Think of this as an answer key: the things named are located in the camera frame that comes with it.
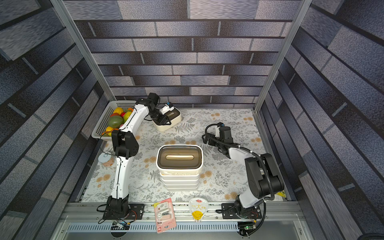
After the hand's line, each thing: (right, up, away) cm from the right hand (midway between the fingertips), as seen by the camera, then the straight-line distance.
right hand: (208, 136), depth 94 cm
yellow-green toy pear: (-58, +14, +11) cm, 60 cm away
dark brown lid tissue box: (-22, +13, +3) cm, 26 cm away
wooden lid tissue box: (-15, -15, -31) cm, 37 cm away
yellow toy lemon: (-67, +18, +17) cm, 72 cm away
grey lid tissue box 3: (-16, -27, -15) cm, 35 cm away
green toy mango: (-63, +10, +6) cm, 64 cm away
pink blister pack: (-24, -37, -23) cm, 49 cm away
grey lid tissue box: (-15, -19, -25) cm, 35 cm away
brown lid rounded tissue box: (-15, -7, -33) cm, 37 cm away
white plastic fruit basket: (-74, +9, +8) cm, 75 cm away
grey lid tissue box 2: (-16, -24, -18) cm, 34 cm away
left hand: (-27, +11, +4) cm, 30 cm away
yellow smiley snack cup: (-7, -30, -27) cm, 41 cm away
